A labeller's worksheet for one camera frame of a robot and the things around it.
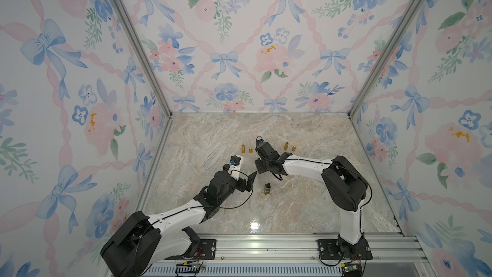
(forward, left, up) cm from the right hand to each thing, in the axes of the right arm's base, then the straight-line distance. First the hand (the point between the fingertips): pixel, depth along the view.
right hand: (261, 161), depth 97 cm
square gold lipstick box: (-16, -2, +4) cm, 16 cm away
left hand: (-10, +6, +11) cm, 16 cm away
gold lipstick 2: (+10, -14, 0) cm, 17 cm away
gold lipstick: (+7, +9, +1) cm, 11 cm away
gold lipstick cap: (+9, -18, -2) cm, 21 cm away
